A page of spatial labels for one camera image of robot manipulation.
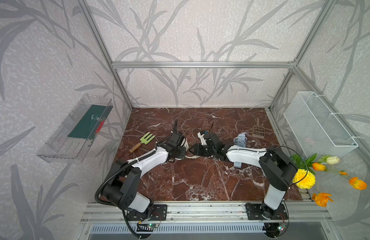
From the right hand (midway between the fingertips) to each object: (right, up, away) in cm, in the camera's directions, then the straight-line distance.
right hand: (189, 150), depth 87 cm
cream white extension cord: (-2, +5, -10) cm, 11 cm away
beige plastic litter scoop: (+48, +10, +18) cm, 52 cm away
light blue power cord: (+33, +5, +9) cm, 34 cm away
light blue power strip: (+28, -9, 0) cm, 30 cm away
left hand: (-4, -3, +4) cm, 6 cm away
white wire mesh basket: (+57, +13, -22) cm, 63 cm away
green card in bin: (-44, +17, -19) cm, 51 cm away
